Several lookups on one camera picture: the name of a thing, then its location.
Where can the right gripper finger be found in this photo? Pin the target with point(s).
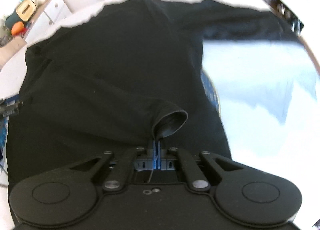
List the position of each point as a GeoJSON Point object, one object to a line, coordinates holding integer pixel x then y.
{"type": "Point", "coordinates": [151, 155]}
{"type": "Point", "coordinates": [161, 155]}

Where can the black long-sleeve shirt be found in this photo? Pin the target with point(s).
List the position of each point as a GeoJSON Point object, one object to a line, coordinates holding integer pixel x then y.
{"type": "Point", "coordinates": [115, 81]}

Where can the teal orange plush toy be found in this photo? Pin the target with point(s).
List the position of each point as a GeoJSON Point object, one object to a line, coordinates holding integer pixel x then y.
{"type": "Point", "coordinates": [18, 20]}

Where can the white side cabinet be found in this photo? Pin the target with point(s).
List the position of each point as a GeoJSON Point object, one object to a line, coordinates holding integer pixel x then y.
{"type": "Point", "coordinates": [51, 12]}

